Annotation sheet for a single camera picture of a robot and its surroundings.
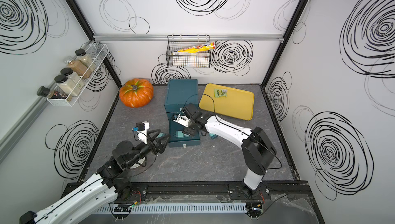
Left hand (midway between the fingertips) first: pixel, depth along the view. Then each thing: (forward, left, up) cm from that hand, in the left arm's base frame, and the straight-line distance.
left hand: (165, 133), depth 71 cm
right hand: (+11, -10, -10) cm, 18 cm away
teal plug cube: (+9, -4, -18) cm, 21 cm away
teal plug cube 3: (+9, -24, -19) cm, 32 cm away
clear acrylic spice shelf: (+48, +48, +11) cm, 69 cm away
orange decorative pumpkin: (+33, +26, -9) cm, 43 cm away
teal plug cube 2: (+8, -8, -18) cm, 22 cm away
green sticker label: (+45, -30, -20) cm, 58 cm away
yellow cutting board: (+36, -43, -21) cm, 60 cm away
